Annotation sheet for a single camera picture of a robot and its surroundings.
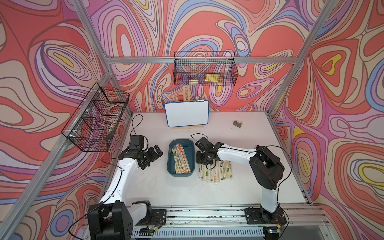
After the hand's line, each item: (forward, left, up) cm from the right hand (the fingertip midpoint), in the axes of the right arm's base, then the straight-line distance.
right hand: (198, 164), depth 91 cm
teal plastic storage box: (+12, +6, +2) cm, 14 cm away
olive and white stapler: (+31, -31, +1) cm, 44 cm away
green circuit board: (-33, +28, -4) cm, 43 cm away
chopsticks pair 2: (-5, -2, 0) cm, 5 cm away
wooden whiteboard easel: (+34, +6, +26) cm, 43 cm away
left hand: (+1, +23, +11) cm, 26 cm away
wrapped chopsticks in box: (0, +10, 0) cm, 10 cm away
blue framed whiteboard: (+30, +6, +16) cm, 34 cm away
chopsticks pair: (-4, -1, 0) cm, 4 cm away
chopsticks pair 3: (-6, -5, -2) cm, 8 cm away
